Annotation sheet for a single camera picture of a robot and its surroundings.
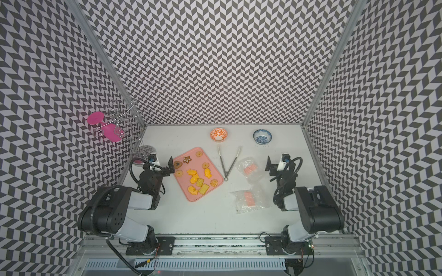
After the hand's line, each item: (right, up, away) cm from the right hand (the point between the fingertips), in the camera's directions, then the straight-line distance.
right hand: (278, 158), depth 89 cm
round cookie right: (-39, -5, +10) cm, 41 cm away
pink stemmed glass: (-87, +14, -1) cm, 88 cm away
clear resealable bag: (-14, -6, +7) cm, 17 cm away
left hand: (-60, 0, +1) cm, 60 cm away
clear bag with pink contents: (-11, -19, -4) cm, 22 cm away
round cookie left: (-54, -9, +5) cm, 55 cm away
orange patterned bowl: (-33, +13, +22) cm, 42 cm away
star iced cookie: (-51, -2, +10) cm, 52 cm away
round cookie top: (-44, +1, +13) cm, 46 cm away
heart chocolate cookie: (-55, -4, +8) cm, 56 cm away
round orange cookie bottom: (-34, -13, +2) cm, 36 cm away
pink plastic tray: (-44, -9, +4) cm, 46 cm away
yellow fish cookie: (-45, -17, -1) cm, 48 cm away
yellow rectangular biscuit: (-39, -16, 0) cm, 42 cm away
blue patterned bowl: (-5, +12, +19) cm, 23 cm away
